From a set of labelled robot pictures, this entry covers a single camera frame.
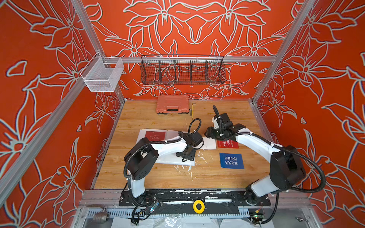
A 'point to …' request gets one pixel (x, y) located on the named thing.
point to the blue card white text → (231, 160)
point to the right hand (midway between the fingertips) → (206, 132)
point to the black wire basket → (178, 69)
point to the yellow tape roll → (197, 211)
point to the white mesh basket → (101, 74)
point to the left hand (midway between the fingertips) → (188, 155)
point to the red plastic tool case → (170, 104)
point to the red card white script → (155, 136)
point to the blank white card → (209, 143)
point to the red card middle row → (229, 144)
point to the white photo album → (169, 158)
